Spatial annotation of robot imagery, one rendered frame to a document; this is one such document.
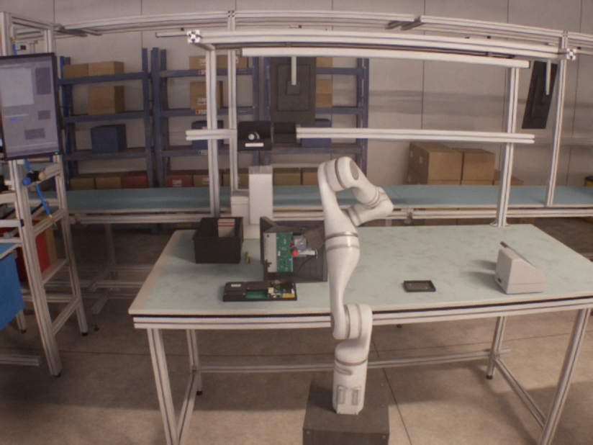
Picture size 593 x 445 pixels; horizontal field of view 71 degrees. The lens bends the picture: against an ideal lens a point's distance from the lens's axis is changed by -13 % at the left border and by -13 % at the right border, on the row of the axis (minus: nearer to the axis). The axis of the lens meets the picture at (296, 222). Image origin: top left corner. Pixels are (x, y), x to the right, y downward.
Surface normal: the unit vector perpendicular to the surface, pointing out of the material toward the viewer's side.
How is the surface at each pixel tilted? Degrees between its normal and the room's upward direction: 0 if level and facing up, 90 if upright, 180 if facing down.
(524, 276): 90
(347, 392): 90
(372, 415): 0
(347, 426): 0
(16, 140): 101
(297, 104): 98
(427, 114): 90
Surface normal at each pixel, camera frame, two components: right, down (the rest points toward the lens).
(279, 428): 0.00, -0.96
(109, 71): 0.05, 0.29
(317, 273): -0.31, 0.28
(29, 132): 0.46, 0.44
